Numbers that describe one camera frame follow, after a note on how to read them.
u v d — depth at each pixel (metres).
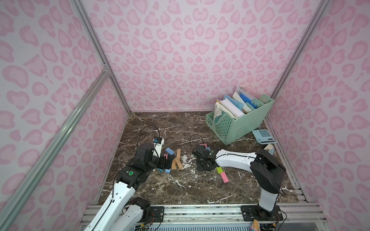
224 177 0.85
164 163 0.65
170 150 0.96
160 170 0.88
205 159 0.69
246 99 0.96
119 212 0.45
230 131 0.88
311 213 0.75
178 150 0.96
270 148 0.93
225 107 0.86
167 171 0.88
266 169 0.50
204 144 0.98
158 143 0.64
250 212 0.73
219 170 0.88
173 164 0.90
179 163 0.90
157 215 0.72
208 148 0.98
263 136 1.01
